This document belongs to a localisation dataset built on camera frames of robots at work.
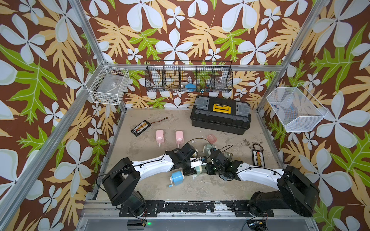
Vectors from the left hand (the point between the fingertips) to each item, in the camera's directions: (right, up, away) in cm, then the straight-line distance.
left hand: (195, 164), depth 85 cm
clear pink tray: (+13, +14, +17) cm, 25 cm away
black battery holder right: (+41, +3, +6) cm, 41 cm away
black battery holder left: (-40, +21, +22) cm, 50 cm away
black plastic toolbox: (+19, +30, +9) cm, 37 cm away
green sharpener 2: (+2, -1, -5) cm, 5 cm away
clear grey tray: (+23, +3, +9) cm, 25 cm away
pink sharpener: (-10, +15, +11) cm, 21 cm away
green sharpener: (+8, +9, +6) cm, 13 cm away
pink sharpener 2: (-23, +16, +9) cm, 30 cm away
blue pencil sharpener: (-11, -6, -7) cm, 14 cm away
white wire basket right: (+59, +32, -3) cm, 67 cm away
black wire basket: (-4, +57, +14) cm, 59 cm away
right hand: (+5, -3, +2) cm, 6 cm away
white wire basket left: (-53, +48, +1) cm, 72 cm away
